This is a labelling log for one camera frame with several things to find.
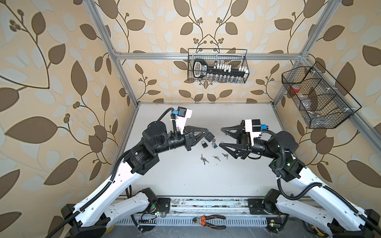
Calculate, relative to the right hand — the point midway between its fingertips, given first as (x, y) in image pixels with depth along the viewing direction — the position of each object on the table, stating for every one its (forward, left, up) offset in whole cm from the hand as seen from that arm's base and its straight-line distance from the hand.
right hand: (222, 137), depth 53 cm
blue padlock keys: (+11, -3, -41) cm, 42 cm away
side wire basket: (+23, -55, -6) cm, 60 cm away
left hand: (+2, +5, +1) cm, 5 cm away
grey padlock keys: (+10, +4, -41) cm, 43 cm away
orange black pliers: (-21, +7, -40) cm, 46 cm away
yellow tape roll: (-23, +51, -41) cm, 69 cm away
